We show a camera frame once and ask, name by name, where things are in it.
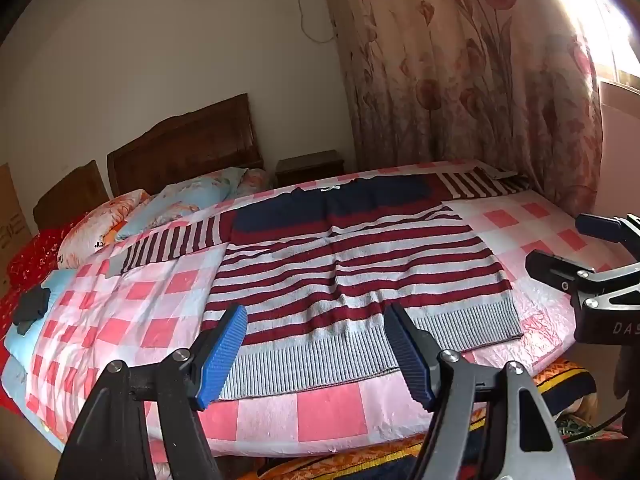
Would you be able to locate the red floral bed sheet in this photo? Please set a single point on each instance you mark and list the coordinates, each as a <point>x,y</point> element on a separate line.
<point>30,255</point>

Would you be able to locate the bright window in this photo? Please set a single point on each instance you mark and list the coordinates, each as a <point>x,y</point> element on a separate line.
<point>615,45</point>

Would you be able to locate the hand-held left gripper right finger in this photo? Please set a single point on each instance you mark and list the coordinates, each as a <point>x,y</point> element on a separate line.
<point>407,355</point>

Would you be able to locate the dark grey folded cloth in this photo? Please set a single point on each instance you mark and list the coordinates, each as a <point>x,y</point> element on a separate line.
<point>30,305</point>

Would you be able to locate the light blue blanket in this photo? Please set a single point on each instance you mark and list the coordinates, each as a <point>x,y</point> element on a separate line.
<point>20,347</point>

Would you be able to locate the orange patterned blanket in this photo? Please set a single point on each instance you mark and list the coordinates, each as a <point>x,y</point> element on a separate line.
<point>565,380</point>

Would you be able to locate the dark wooden nightstand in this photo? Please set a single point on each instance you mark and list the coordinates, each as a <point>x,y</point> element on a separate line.
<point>310,167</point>

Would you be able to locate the pink checked bed sheet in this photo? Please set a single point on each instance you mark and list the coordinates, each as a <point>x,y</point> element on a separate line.
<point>150,320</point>

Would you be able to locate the small wooden headboard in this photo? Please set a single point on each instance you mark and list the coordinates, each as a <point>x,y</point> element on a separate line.
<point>70,195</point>

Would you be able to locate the large wooden headboard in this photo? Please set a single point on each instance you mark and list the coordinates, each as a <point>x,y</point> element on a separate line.
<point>190,145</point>

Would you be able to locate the light blue floral pillow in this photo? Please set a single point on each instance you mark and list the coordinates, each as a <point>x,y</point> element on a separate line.
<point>185,200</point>

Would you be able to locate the pink floral pillow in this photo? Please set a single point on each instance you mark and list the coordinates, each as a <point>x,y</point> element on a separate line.
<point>255,180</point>

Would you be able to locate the orange floral pillow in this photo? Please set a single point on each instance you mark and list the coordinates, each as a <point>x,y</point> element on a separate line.
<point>95,225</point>

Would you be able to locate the floral curtain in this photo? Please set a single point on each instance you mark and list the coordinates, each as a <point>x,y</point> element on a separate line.
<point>450,85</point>

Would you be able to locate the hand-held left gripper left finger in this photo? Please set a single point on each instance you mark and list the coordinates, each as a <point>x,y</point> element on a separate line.
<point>222,355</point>

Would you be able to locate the striped knit sweater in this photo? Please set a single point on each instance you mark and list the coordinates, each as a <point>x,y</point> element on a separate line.
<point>350,260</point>

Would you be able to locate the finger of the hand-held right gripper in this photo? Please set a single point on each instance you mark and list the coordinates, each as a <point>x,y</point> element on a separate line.
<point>597,226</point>
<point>555,269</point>

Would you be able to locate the light wooden wardrobe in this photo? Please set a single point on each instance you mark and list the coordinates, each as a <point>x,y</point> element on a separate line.
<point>12,210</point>

